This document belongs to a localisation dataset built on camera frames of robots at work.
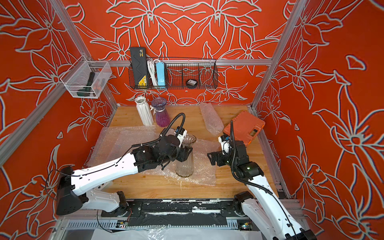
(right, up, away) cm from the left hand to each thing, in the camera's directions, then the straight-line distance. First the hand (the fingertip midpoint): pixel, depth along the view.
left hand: (189, 145), depth 72 cm
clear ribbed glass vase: (-1, -12, +1) cm, 12 cm away
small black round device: (+1, +36, +24) cm, 43 cm away
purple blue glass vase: (-19, +13, +29) cm, 37 cm away
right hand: (+13, -5, +6) cm, 15 cm away
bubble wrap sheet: (+10, -11, +19) cm, 23 cm away
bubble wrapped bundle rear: (+16, +10, +23) cm, 30 cm away
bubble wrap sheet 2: (-49, -2, +25) cm, 56 cm away
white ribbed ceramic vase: (-29, +19, +23) cm, 42 cm away
